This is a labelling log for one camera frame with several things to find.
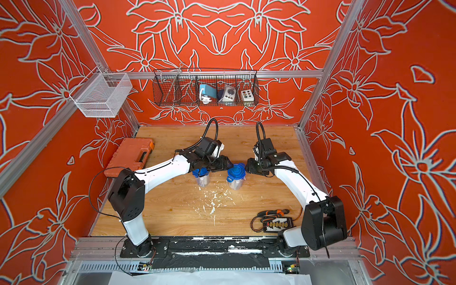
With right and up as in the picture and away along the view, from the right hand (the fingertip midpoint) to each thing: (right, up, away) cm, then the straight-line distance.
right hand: (245, 168), depth 84 cm
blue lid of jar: (-4, -1, -2) cm, 5 cm away
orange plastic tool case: (-63, +6, +15) cm, 65 cm away
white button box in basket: (+3, +38, +11) cm, 40 cm away
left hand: (-7, +1, +1) cm, 7 cm away
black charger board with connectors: (+14, -25, -6) cm, 29 cm away
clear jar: (-21, -7, +4) cm, 22 cm away
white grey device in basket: (-8, +38, +7) cm, 39 cm away
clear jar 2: (-4, -9, +3) cm, 11 cm away
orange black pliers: (+13, -21, -2) cm, 25 cm away
